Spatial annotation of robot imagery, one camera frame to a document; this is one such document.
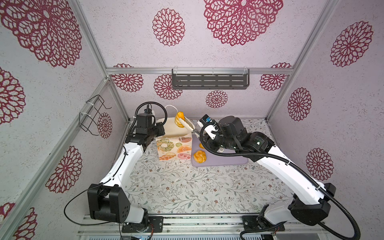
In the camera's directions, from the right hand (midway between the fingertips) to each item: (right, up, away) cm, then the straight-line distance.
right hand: (202, 133), depth 65 cm
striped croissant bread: (-1, -5, 0) cm, 5 cm away
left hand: (-21, +3, +19) cm, 28 cm away
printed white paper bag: (-14, -6, +21) cm, 25 cm away
